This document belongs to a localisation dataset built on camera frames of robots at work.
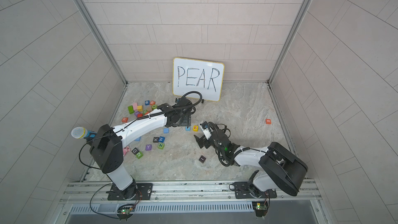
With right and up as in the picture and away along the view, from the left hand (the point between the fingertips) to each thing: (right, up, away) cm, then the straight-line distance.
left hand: (186, 120), depth 87 cm
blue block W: (-14, -11, 0) cm, 17 cm away
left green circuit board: (-22, -34, -23) cm, 47 cm away
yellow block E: (+5, -5, +4) cm, 8 cm away
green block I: (-23, +7, +13) cm, 27 cm away
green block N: (-13, -13, -3) cm, 19 cm away
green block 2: (-23, -17, -8) cm, 30 cm away
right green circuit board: (+36, -36, -19) cm, 54 cm away
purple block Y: (-20, -14, -3) cm, 25 cm away
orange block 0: (-25, +9, +16) cm, 31 cm away
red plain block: (-30, +2, +9) cm, 31 cm away
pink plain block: (-36, +7, +14) cm, 39 cm away
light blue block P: (0, -6, +4) cm, 7 cm away
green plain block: (-38, +5, +12) cm, 40 cm away
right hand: (+9, -5, -2) cm, 11 cm away
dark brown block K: (-17, -11, -1) cm, 20 cm away
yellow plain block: (-32, +6, +12) cm, 34 cm away
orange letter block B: (+50, -2, +7) cm, 50 cm away
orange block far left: (-39, -1, +7) cm, 39 cm away
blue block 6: (-28, +9, +16) cm, 34 cm away
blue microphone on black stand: (-42, -1, -23) cm, 48 cm away
